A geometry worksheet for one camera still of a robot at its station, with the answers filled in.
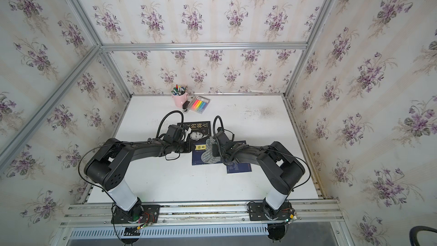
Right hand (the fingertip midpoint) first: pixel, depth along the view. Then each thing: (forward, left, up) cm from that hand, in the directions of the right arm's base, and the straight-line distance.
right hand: (219, 149), depth 94 cm
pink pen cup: (+32, +27, +6) cm, 42 cm away
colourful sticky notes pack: (+32, +14, 0) cm, 35 cm away
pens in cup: (+36, +27, +11) cm, 46 cm away
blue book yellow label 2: (-10, -10, +1) cm, 15 cm away
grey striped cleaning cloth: (-6, +6, +2) cm, 9 cm away
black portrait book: (+9, +13, +2) cm, 16 cm away
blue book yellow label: (-5, +12, +1) cm, 13 cm away
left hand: (0, +13, 0) cm, 13 cm away
